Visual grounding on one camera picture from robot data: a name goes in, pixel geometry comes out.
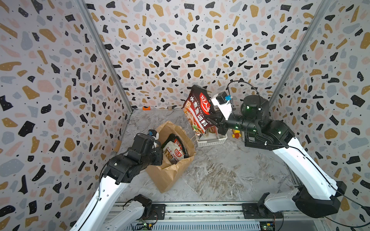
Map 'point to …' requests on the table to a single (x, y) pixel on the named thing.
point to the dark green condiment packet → (176, 138)
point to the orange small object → (146, 108)
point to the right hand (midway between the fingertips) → (207, 115)
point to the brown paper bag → (163, 176)
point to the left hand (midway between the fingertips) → (162, 152)
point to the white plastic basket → (208, 139)
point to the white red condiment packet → (173, 152)
